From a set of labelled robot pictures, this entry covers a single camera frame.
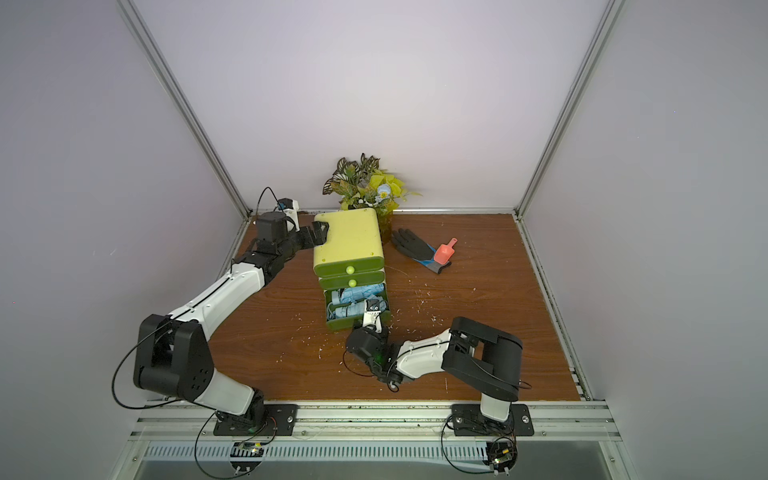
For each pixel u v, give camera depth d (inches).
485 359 18.4
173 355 17.2
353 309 34.9
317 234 31.2
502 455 27.4
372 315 29.9
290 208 30.4
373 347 25.8
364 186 41.3
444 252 41.4
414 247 41.8
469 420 28.5
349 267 31.9
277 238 26.3
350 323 33.6
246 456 28.1
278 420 28.7
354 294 35.9
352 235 33.7
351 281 34.0
